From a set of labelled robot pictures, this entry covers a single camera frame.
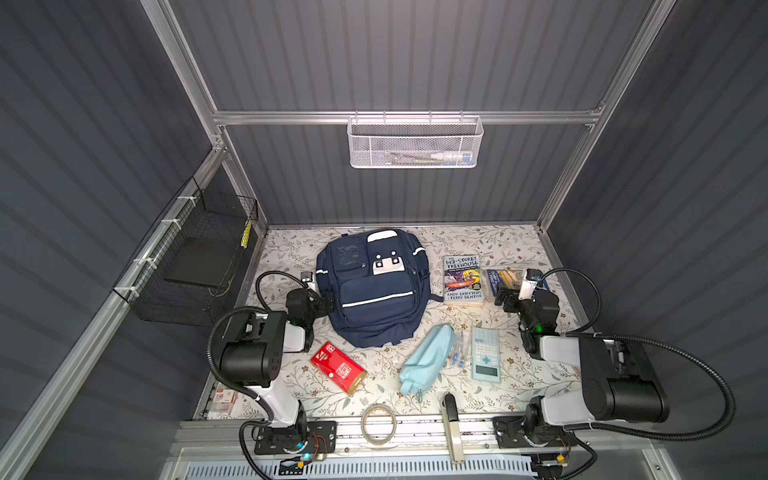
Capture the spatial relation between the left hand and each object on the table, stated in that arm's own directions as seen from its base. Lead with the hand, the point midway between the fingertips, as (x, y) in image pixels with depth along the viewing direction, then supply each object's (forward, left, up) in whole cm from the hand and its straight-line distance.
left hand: (318, 290), depth 96 cm
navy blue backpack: (+3, -19, -1) cm, 19 cm away
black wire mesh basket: (-8, +29, +22) cm, 37 cm away
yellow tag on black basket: (+5, +17, +21) cm, 27 cm away
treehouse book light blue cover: (+5, -49, -2) cm, 49 cm away
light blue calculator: (-20, -52, -3) cm, 56 cm away
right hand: (-2, -64, +6) cm, 64 cm away
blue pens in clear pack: (-20, -44, -4) cm, 48 cm away
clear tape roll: (-39, -24, -3) cm, 46 cm away
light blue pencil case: (-26, -33, +1) cm, 42 cm away
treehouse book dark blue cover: (+6, -66, -2) cm, 66 cm away
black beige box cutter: (-39, -38, -1) cm, 55 cm away
